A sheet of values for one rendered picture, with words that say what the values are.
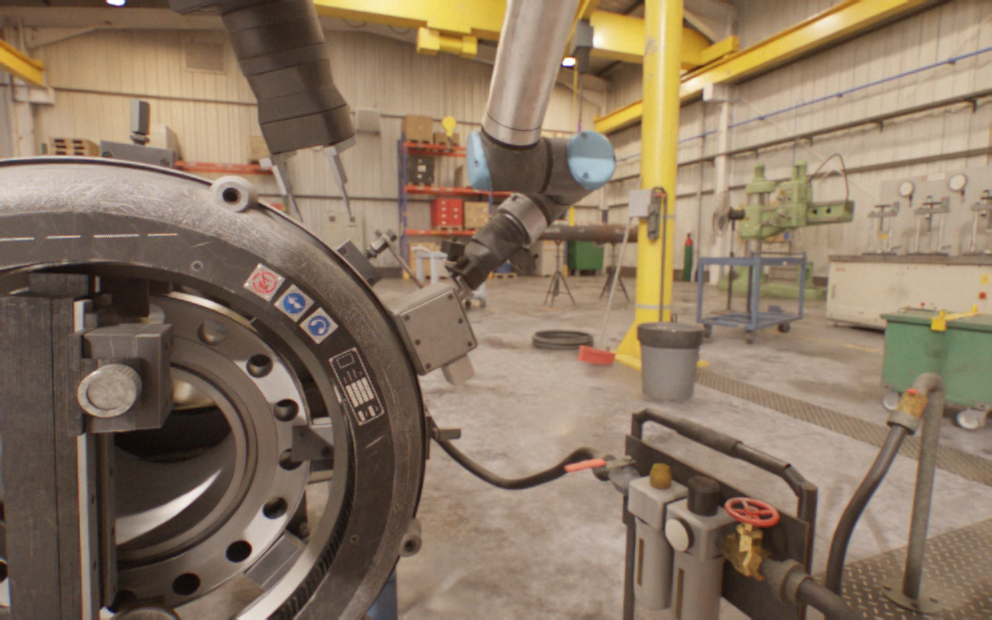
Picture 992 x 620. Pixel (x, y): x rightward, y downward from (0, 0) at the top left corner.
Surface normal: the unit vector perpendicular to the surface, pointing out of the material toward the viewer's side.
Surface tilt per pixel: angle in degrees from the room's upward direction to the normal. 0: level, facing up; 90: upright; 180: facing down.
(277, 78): 122
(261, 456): 90
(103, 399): 90
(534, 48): 132
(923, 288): 90
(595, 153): 79
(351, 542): 90
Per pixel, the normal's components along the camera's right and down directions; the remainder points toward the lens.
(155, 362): 0.43, 0.11
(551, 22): 0.22, 0.78
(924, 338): -0.87, 0.07
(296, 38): 0.65, 0.26
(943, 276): -0.99, 0.02
